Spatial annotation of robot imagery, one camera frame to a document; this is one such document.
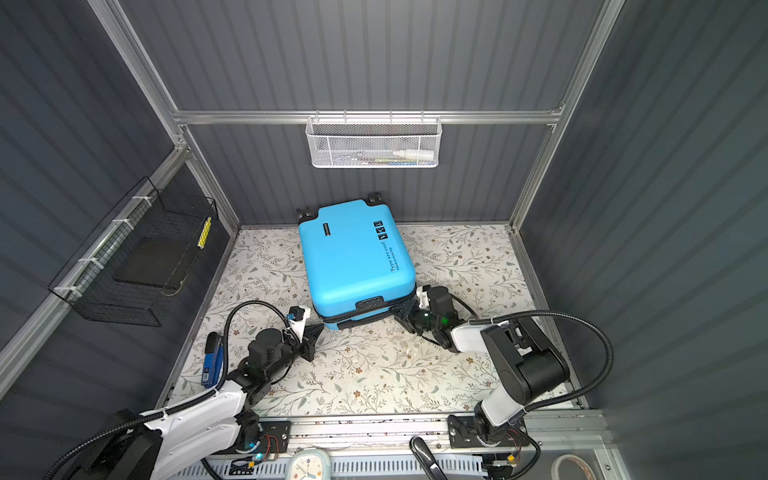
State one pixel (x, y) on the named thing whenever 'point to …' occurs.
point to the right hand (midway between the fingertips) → (393, 315)
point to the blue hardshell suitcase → (357, 264)
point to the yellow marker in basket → (204, 233)
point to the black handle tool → (426, 459)
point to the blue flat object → (213, 357)
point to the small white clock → (308, 464)
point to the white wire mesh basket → (373, 139)
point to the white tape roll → (557, 461)
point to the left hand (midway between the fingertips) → (322, 326)
